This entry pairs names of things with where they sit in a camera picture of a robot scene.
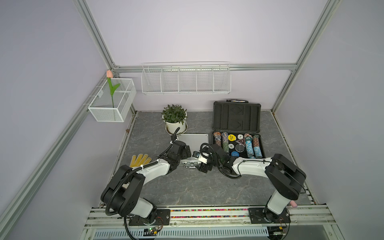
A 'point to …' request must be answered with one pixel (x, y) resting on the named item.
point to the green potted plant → (174, 114)
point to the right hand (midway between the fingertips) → (198, 155)
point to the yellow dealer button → (231, 137)
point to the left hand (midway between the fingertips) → (182, 150)
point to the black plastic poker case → (236, 129)
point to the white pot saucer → (168, 132)
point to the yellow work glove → (140, 160)
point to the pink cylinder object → (293, 204)
